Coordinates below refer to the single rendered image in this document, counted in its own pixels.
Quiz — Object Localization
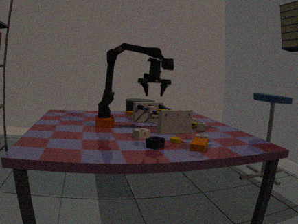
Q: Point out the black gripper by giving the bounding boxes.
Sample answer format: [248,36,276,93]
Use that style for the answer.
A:
[137,69,171,97]

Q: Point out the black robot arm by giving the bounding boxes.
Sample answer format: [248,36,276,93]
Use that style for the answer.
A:
[98,43,174,119]

